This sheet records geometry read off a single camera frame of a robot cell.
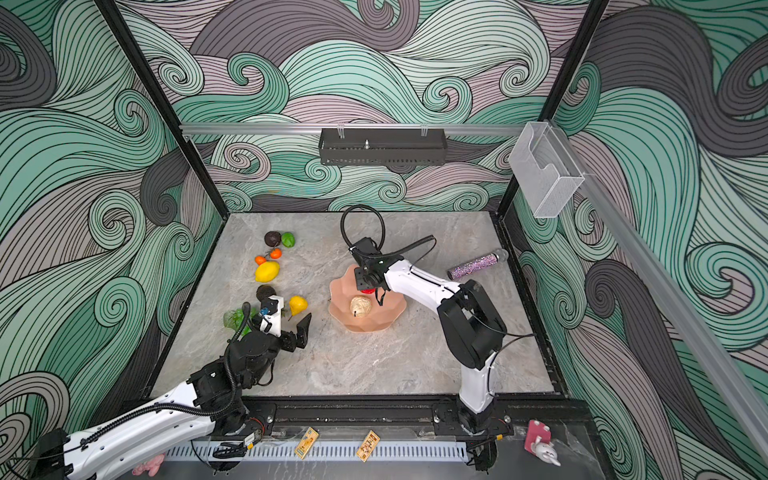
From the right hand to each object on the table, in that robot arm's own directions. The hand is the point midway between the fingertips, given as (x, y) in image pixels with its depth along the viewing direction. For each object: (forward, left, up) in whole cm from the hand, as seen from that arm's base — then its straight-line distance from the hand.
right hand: (367, 277), depth 92 cm
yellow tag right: (-43, -2, -6) cm, 43 cm away
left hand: (-15, +18, +6) cm, 24 cm away
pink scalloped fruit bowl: (-1, +8, -4) cm, 9 cm away
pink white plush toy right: (-42, -41, -3) cm, 58 cm away
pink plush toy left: (-47, +46, -3) cm, 66 cm away
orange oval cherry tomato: (+10, +38, -5) cm, 40 cm away
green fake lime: (+19, +30, -4) cm, 36 cm away
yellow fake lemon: (+4, +34, -4) cm, 34 cm away
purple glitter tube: (+9, -38, -5) cm, 39 cm away
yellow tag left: (-43, +13, -6) cm, 45 cm away
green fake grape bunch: (-12, +40, -4) cm, 43 cm away
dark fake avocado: (-4, +33, -3) cm, 33 cm away
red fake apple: (-3, 0, -3) cm, 5 cm away
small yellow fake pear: (-8, +21, -3) cm, 23 cm away
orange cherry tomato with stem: (+14, +34, -6) cm, 37 cm away
